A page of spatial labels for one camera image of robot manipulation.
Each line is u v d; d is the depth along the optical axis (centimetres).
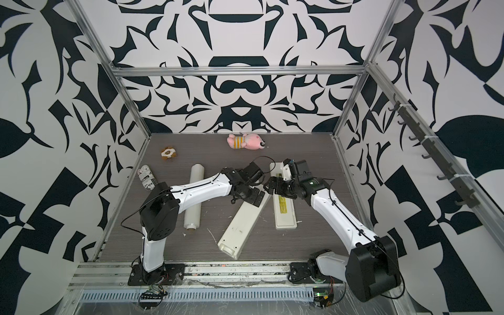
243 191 77
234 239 78
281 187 72
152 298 73
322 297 71
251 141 108
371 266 40
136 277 73
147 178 96
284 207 89
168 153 108
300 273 74
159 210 52
